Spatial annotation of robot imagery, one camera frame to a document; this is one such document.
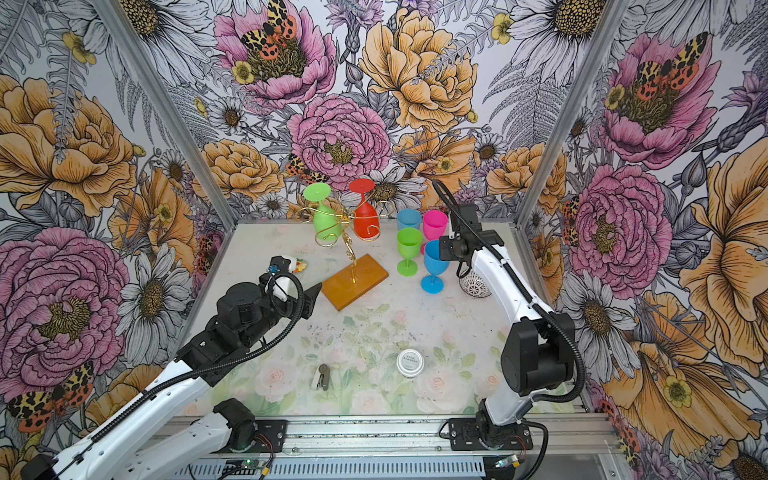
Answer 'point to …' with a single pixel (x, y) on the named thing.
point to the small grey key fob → (321, 378)
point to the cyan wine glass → (434, 266)
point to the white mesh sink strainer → (474, 285)
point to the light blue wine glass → (409, 218)
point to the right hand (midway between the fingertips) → (452, 255)
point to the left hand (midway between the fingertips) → (304, 287)
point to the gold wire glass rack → (383, 208)
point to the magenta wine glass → (435, 224)
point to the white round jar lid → (410, 363)
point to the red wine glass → (366, 220)
